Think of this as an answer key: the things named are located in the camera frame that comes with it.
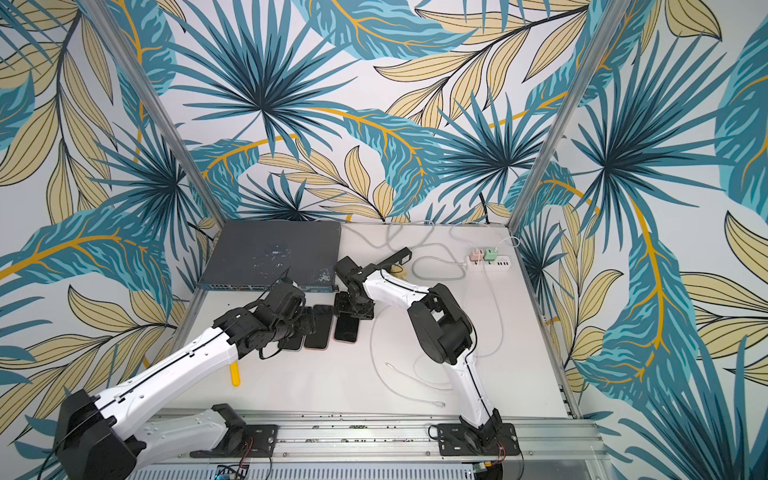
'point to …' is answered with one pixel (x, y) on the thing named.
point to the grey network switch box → (252, 255)
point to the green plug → (490, 255)
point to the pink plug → (477, 256)
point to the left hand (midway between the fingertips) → (308, 324)
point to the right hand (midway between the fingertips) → (327, 331)
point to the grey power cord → (421, 258)
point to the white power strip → (501, 263)
